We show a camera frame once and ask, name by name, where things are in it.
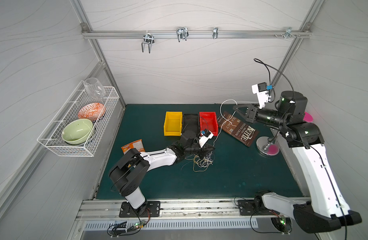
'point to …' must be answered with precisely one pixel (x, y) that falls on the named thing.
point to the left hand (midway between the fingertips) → (215, 148)
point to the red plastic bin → (208, 120)
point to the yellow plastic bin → (173, 123)
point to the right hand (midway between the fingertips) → (234, 107)
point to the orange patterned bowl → (94, 111)
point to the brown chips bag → (239, 129)
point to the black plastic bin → (191, 122)
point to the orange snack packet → (138, 144)
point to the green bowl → (77, 132)
